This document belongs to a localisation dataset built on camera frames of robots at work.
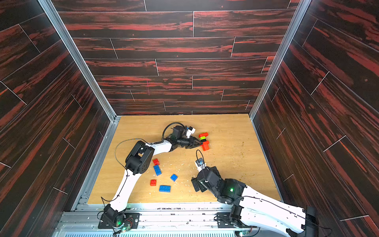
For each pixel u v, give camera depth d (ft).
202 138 3.23
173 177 2.84
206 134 3.33
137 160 2.06
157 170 2.98
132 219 2.40
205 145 3.20
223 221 2.41
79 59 2.76
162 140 2.53
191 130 3.21
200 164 2.10
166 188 2.71
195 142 3.07
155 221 2.47
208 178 1.71
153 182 2.82
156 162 3.00
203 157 2.14
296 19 2.30
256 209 1.40
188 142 3.00
